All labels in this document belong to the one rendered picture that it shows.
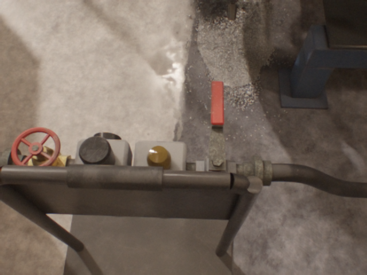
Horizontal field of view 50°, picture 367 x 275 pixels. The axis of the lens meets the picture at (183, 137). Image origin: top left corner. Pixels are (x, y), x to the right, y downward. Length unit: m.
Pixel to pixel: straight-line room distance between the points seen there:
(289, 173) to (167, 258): 0.49
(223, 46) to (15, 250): 0.85
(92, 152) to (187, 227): 0.52
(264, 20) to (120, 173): 1.01
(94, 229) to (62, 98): 0.42
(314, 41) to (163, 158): 0.60
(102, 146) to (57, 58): 0.79
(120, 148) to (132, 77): 0.64
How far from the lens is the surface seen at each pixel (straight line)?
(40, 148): 0.62
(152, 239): 1.06
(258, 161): 0.64
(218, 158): 0.61
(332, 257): 1.12
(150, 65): 1.29
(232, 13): 1.07
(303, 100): 1.25
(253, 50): 1.32
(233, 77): 1.26
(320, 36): 1.09
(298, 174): 0.66
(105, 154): 0.59
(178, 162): 0.63
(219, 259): 1.05
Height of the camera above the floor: 1.04
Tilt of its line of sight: 65 degrees down
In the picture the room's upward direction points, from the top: straight up
